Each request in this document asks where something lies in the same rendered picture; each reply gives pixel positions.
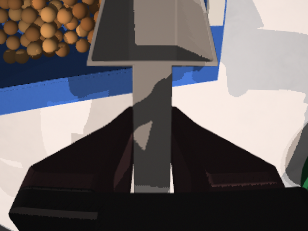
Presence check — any blue dog food box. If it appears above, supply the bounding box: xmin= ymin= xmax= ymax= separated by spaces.
xmin=0 ymin=0 xmax=227 ymax=115

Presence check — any grey scoop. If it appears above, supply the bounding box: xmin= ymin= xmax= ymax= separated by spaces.
xmin=87 ymin=0 xmax=218 ymax=193

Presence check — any green bowl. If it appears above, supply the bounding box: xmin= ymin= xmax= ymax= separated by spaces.
xmin=301 ymin=157 xmax=308 ymax=190

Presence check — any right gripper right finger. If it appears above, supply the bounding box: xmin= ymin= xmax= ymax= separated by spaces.
xmin=171 ymin=106 xmax=285 ymax=192

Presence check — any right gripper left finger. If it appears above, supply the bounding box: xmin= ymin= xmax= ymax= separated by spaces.
xmin=19 ymin=106 xmax=134 ymax=192

